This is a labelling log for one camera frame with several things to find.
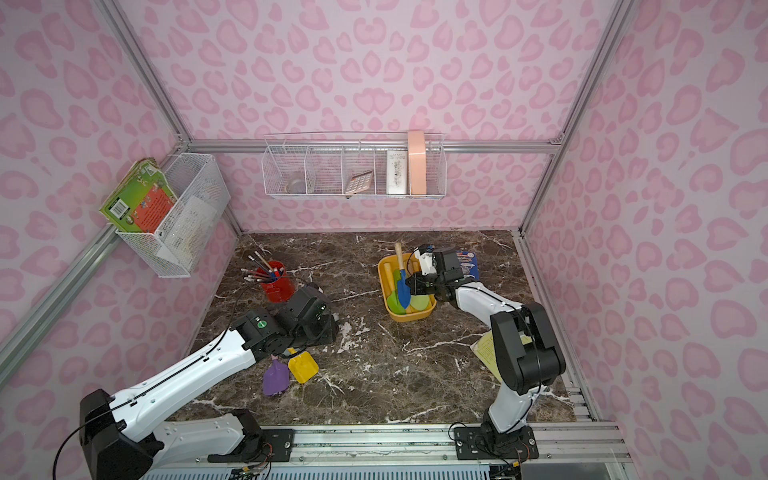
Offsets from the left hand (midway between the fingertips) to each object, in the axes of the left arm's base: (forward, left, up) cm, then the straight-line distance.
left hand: (338, 326), depth 76 cm
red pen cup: (+18, +22, -9) cm, 30 cm away
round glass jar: (+41, +16, +13) cm, 46 cm away
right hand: (+19, -18, -6) cm, 26 cm away
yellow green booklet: (0, -41, -16) cm, 44 cm away
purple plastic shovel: (-7, +19, -16) cm, 26 cm away
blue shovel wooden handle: (+20, -17, -7) cm, 27 cm away
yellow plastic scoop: (-4, +12, -16) cm, 21 cm away
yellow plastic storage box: (+9, -20, -12) cm, 25 cm away
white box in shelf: (+44, -15, +15) cm, 49 cm away
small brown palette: (+42, -4, +13) cm, 44 cm away
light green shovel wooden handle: (+15, -22, -12) cm, 29 cm away
